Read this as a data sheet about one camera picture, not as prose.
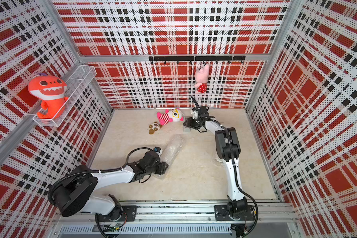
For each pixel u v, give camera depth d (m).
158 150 0.82
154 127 1.07
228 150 0.63
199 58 0.89
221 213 0.73
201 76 0.93
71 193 0.43
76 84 0.86
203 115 0.88
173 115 1.08
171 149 0.91
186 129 1.05
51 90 0.62
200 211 0.76
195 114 1.00
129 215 0.74
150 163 0.69
